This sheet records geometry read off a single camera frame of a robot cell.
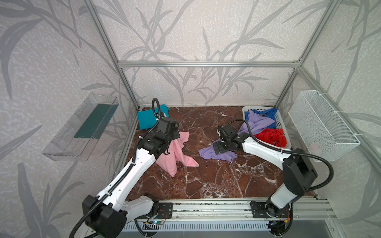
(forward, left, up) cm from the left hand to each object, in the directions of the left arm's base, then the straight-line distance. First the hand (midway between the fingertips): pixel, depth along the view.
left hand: (176, 124), depth 77 cm
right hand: (0, -26, -16) cm, 30 cm away
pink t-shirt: (-14, +4, -15) cm, 21 cm away
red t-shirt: (+4, -60, -18) cm, 63 cm away
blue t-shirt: (+24, -64, -18) cm, 71 cm away
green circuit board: (-41, +7, -24) cm, 48 cm away
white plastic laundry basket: (+14, -67, -17) cm, 71 cm away
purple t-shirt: (+14, -49, -16) cm, 53 cm away
